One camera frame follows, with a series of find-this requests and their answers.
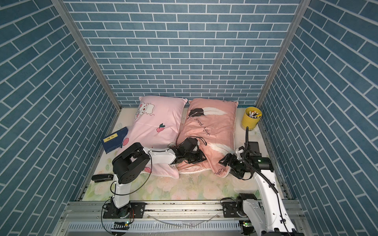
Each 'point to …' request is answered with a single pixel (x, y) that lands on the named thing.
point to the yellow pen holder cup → (251, 117)
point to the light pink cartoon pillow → (156, 125)
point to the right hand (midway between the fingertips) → (225, 165)
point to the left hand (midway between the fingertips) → (209, 160)
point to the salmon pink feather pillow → (211, 121)
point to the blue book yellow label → (114, 140)
